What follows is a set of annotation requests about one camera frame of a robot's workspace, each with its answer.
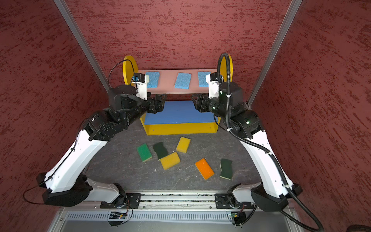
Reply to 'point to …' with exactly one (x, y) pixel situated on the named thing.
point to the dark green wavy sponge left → (161, 151)
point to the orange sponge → (204, 168)
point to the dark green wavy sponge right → (226, 166)
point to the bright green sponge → (144, 152)
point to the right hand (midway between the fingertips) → (193, 97)
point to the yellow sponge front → (170, 160)
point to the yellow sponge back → (183, 145)
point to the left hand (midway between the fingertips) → (156, 99)
